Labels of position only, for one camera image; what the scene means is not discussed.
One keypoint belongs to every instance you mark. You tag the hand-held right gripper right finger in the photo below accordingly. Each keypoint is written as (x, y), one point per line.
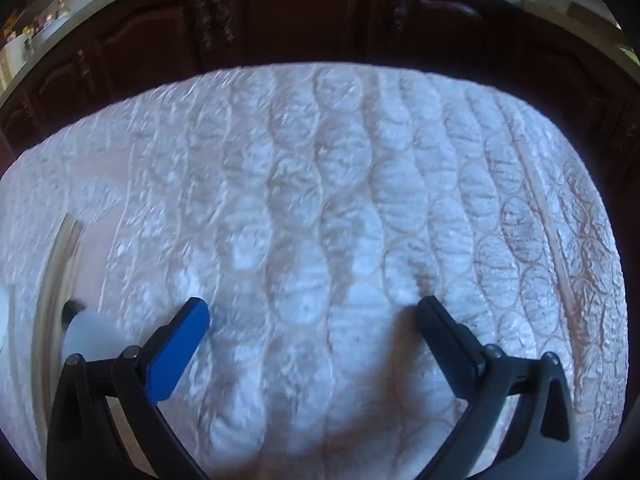
(445, 345)

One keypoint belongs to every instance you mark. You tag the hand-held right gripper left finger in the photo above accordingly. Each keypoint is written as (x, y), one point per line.
(180, 345)

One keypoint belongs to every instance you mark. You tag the white rounded object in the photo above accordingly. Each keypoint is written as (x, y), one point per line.
(86, 332)

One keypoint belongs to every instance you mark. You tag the white quilted cloth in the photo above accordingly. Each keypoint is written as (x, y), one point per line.
(325, 185)

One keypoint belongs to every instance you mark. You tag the dark wooden base cabinets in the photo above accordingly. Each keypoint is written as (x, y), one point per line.
(300, 15)

